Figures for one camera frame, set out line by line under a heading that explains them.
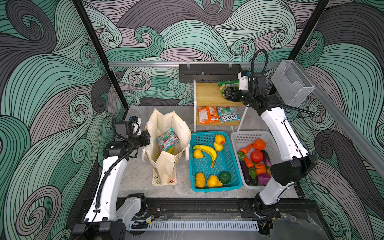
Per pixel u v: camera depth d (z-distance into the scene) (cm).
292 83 79
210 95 81
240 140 95
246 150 89
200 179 79
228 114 91
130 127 58
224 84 83
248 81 59
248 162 85
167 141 83
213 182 77
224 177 79
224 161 89
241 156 87
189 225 70
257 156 86
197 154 90
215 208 74
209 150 90
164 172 81
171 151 86
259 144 90
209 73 96
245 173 81
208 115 92
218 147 92
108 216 37
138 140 62
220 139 90
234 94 66
